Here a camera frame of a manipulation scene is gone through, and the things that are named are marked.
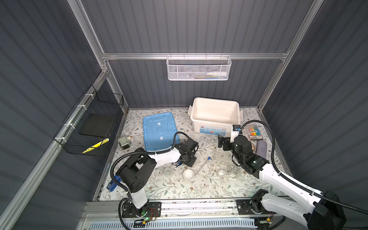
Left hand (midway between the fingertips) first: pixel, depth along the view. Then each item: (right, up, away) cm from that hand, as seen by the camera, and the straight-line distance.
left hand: (191, 161), depth 91 cm
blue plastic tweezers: (-7, +1, -10) cm, 13 cm away
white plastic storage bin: (+18, +29, +21) cm, 40 cm away
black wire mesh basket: (-55, +18, -29) cm, 65 cm away
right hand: (+20, +17, -11) cm, 29 cm away
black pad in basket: (-49, +24, -19) cm, 57 cm away
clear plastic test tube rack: (+19, +2, +1) cm, 19 cm away
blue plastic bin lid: (-24, +17, +15) cm, 33 cm away
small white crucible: (+18, -6, -6) cm, 19 cm away
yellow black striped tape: (-45, +14, -26) cm, 53 cm away
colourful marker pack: (+46, +16, +11) cm, 50 cm away
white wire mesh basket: (+7, +72, +33) cm, 80 cm away
